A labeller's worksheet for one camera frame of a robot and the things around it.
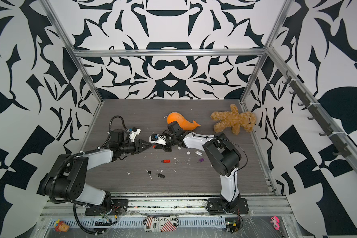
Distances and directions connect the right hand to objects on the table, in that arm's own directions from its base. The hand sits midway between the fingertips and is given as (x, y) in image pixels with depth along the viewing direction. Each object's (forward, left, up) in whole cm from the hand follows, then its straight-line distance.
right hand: (155, 141), depth 90 cm
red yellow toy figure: (-41, +39, -3) cm, 56 cm away
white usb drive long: (-4, -26, -6) cm, 27 cm away
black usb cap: (-16, +3, -7) cm, 18 cm away
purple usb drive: (-8, -27, -8) cm, 30 cm away
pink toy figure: (-39, -59, -7) cm, 71 cm away
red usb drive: (-9, -7, -7) cm, 13 cm away
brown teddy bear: (+15, -59, 0) cm, 61 cm away
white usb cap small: (-4, -20, -7) cm, 21 cm away
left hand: (-2, +3, +1) cm, 4 cm away
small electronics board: (-40, -39, -8) cm, 56 cm away
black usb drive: (-18, -4, -7) cm, 19 cm away
